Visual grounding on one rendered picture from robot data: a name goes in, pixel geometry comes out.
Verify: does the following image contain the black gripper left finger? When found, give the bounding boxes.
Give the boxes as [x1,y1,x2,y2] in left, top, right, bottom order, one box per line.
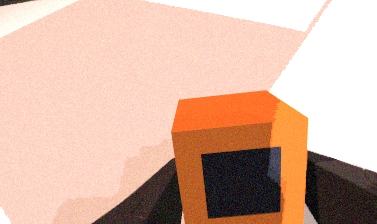
[92,158,183,224]

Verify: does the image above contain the orange block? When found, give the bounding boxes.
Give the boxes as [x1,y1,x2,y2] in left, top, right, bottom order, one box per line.
[171,90,308,224]

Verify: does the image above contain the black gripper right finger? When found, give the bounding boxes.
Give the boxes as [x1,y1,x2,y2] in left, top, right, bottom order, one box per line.
[305,149,377,224]

